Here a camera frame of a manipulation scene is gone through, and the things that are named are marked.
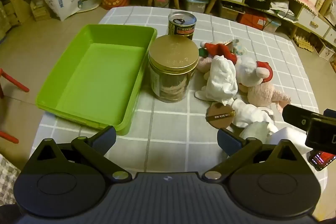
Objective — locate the egg tray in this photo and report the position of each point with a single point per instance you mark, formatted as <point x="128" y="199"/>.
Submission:
<point x="304" y="43"/>

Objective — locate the green plastic bin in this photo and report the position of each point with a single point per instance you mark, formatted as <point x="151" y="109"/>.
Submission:
<point x="99" y="69"/>

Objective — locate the gold lid clear jar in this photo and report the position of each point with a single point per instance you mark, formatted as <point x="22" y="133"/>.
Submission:
<point x="173" y="53"/>

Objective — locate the metal pull-tab can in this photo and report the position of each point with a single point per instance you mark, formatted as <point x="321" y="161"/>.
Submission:
<point x="182" y="29"/>

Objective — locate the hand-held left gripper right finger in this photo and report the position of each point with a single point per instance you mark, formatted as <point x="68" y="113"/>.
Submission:
<point x="228" y="140"/>

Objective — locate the cream rabbit doll plaid dress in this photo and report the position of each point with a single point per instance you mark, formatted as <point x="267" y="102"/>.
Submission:
<point x="239" y="49"/>

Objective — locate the red box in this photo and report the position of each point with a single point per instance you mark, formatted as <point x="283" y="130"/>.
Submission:
<point x="250" y="20"/>

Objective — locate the large clear storage box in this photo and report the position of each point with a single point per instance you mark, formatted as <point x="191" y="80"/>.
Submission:
<point x="195" y="5"/>

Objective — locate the white cloth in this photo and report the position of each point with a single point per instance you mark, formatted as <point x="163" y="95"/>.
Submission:
<point x="221" y="79"/>

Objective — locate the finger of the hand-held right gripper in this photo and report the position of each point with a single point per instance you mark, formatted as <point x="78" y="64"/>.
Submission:
<point x="330" y="113"/>
<point x="298" y="117"/>

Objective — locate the white floor fan base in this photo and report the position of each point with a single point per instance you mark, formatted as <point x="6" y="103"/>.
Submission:
<point x="89" y="6"/>

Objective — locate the low wooden TV cabinet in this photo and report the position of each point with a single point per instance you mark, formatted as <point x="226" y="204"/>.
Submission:
<point x="312" y="22"/>

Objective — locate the white sponge block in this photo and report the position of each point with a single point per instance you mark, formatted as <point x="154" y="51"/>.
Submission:
<point x="286" y="134"/>

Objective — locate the brown round puff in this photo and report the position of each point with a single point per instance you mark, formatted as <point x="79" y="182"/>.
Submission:
<point x="219" y="119"/>

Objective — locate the grey checked cushion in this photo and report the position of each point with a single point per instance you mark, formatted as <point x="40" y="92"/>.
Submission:
<point x="8" y="179"/>

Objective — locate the red chair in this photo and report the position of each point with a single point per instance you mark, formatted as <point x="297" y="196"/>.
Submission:
<point x="13" y="82"/>

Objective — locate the red white Santa plush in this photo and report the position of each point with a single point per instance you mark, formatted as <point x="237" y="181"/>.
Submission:
<point x="220" y="49"/>

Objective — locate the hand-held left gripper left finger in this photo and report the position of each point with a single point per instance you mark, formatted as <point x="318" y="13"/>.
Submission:
<point x="105" y="138"/>

